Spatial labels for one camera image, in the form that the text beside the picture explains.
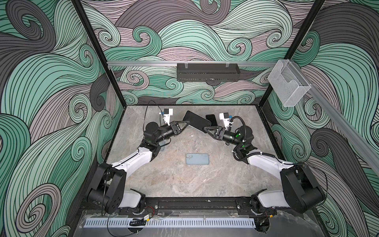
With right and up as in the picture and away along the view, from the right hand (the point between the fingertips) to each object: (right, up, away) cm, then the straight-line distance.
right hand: (204, 131), depth 72 cm
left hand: (-7, +4, -1) cm, 8 cm away
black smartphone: (-4, +5, +1) cm, 6 cm away
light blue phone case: (-2, -19, +18) cm, 27 cm away
